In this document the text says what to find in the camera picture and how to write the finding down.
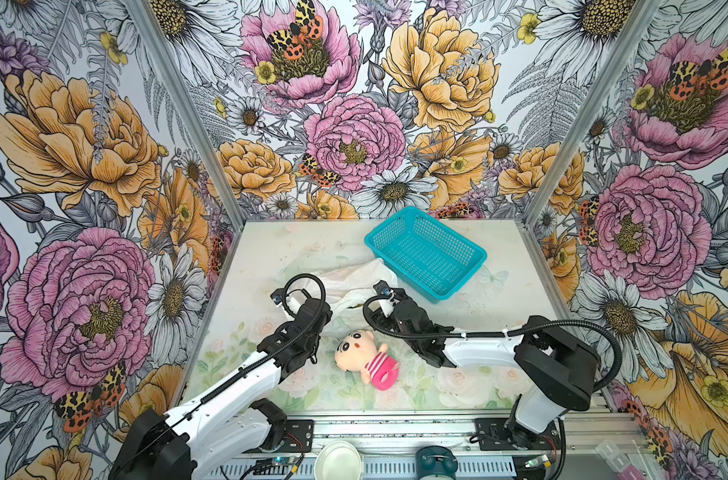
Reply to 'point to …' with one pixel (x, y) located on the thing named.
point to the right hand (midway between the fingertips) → (378, 303)
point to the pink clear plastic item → (619, 461)
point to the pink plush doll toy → (359, 352)
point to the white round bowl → (338, 460)
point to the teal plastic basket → (428, 252)
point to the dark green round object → (435, 462)
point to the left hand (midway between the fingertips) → (315, 313)
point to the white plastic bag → (344, 290)
